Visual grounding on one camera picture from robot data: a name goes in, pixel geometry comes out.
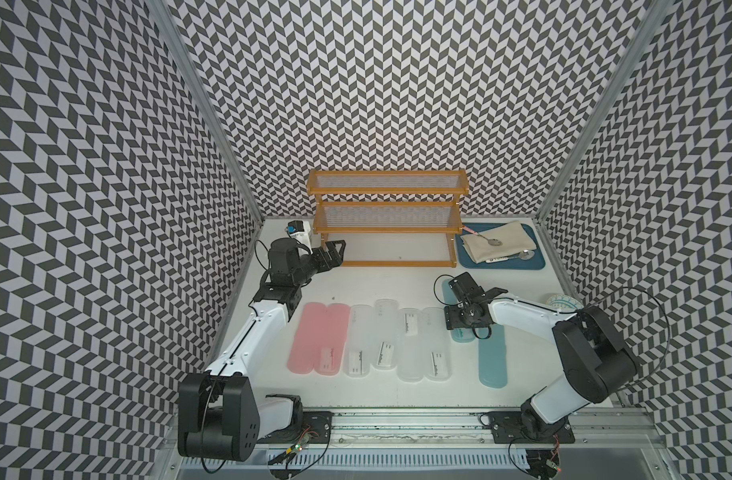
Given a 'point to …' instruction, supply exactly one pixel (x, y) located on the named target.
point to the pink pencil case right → (333, 341)
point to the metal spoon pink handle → (491, 241)
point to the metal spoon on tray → (524, 255)
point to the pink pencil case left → (307, 338)
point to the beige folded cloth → (513, 235)
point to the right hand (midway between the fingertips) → (461, 323)
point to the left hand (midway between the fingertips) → (334, 247)
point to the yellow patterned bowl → (564, 301)
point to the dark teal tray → (537, 262)
